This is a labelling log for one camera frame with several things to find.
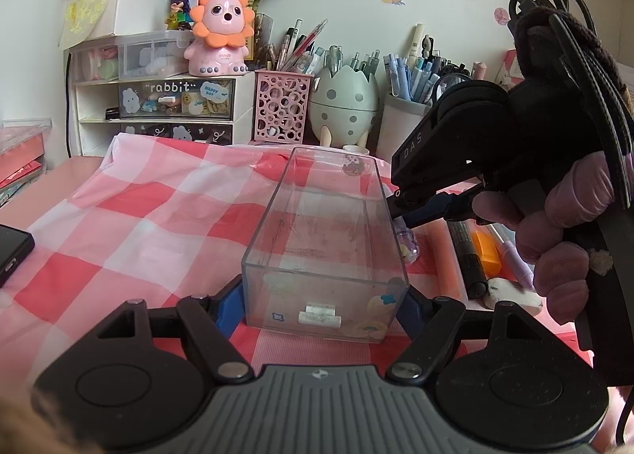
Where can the grey eraser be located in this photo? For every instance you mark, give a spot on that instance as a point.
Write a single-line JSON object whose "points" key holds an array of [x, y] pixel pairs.
{"points": [[501, 289]]}

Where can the green egg pen holder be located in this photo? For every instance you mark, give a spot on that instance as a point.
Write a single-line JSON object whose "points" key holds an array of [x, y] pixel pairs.
{"points": [[343, 107]]}

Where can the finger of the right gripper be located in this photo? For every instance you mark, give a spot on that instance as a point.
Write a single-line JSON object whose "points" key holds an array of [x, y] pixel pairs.
{"points": [[426, 216]]}

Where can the pink checkered tablecloth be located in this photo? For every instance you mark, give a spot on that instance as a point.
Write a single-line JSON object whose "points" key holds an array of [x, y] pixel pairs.
{"points": [[159, 220]]}

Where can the white drawer shelf unit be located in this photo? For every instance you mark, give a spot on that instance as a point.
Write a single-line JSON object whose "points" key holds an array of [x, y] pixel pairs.
{"points": [[217, 110]]}

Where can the pink lion toy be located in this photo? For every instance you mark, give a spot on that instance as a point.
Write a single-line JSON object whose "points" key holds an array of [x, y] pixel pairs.
{"points": [[220, 31]]}

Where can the magnifying glass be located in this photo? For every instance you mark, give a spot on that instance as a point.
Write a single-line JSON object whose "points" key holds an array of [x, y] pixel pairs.
{"points": [[447, 82]]}

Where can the right hand pink glove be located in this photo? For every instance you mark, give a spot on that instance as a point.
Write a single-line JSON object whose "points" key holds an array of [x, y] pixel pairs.
{"points": [[561, 267]]}

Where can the pink book stack left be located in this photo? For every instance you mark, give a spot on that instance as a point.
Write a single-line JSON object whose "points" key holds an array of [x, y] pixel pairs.
{"points": [[22, 154]]}

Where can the purple ball-top pen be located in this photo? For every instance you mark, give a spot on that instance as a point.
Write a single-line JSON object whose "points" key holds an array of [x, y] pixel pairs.
{"points": [[408, 245]]}

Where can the clear plastic drawer box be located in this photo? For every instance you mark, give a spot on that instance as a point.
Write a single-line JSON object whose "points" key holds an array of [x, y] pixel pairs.
{"points": [[153, 54]]}

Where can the white storage box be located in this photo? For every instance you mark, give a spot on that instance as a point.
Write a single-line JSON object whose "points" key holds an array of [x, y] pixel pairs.
{"points": [[94, 19]]}

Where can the orange highlighter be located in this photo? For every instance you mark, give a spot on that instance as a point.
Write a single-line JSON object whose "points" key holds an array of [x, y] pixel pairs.
{"points": [[487, 251]]}

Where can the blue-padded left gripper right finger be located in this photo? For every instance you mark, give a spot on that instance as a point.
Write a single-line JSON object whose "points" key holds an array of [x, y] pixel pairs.
{"points": [[432, 326]]}

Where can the clear acrylic organizer box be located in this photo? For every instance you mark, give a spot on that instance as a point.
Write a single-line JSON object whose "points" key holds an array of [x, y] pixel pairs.
{"points": [[324, 260]]}

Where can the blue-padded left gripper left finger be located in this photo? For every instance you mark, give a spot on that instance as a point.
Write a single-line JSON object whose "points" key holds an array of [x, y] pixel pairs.
{"points": [[208, 322]]}

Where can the grey white flower pen holder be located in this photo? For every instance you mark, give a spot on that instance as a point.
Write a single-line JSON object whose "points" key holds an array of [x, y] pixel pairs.
{"points": [[399, 118]]}

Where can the black phone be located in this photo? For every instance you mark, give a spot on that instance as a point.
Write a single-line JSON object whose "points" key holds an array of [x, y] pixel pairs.
{"points": [[15, 246]]}

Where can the pink perforated pen holder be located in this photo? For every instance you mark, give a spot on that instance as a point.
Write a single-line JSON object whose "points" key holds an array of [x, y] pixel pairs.
{"points": [[281, 106]]}

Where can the purple gel pen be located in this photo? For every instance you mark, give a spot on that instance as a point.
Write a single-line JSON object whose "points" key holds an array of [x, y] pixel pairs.
{"points": [[510, 256]]}

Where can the black marker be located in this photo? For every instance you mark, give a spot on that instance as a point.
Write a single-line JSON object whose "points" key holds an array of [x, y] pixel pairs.
{"points": [[474, 279]]}

